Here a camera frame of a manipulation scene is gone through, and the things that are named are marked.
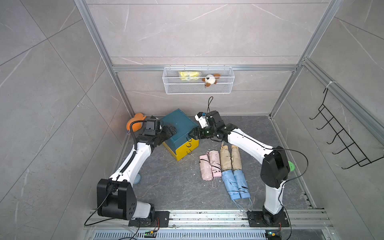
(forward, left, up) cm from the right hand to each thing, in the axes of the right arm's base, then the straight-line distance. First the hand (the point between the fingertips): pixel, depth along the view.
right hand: (193, 133), depth 85 cm
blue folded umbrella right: (-26, -27, -15) cm, 40 cm away
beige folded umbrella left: (-9, -20, -15) cm, 26 cm away
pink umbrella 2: (-10, -14, -15) cm, 23 cm away
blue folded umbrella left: (-22, -20, -16) cm, 34 cm away
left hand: (+2, +12, +2) cm, 12 cm away
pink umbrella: (-15, -7, -17) cm, 24 cm away
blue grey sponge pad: (-20, +33, -16) cm, 42 cm away
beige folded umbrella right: (-10, -26, -16) cm, 32 cm away
